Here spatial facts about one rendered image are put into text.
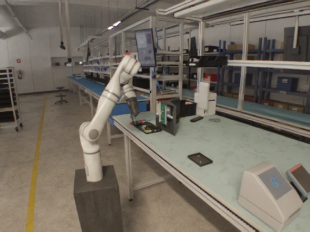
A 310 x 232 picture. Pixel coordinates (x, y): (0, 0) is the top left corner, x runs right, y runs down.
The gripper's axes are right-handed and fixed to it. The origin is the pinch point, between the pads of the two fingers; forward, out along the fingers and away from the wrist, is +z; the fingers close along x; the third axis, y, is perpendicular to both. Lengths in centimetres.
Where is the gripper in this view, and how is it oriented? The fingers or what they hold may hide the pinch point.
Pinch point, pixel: (134, 123)
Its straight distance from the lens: 125.2
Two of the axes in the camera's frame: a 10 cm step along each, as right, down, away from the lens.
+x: -4.4, 3.5, 8.3
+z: 3.0, 9.3, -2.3
